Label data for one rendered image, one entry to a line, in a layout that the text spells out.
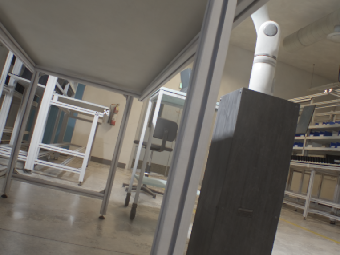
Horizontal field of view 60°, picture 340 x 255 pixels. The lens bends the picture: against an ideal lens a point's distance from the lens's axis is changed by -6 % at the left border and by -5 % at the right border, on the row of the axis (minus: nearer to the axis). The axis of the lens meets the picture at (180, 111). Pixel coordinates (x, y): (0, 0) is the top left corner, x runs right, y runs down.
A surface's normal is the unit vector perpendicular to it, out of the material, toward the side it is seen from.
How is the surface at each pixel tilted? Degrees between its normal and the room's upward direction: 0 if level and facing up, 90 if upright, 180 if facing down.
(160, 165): 90
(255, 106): 90
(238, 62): 90
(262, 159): 90
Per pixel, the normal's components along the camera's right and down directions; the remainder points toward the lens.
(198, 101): 0.26, -0.08
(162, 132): 0.54, -0.03
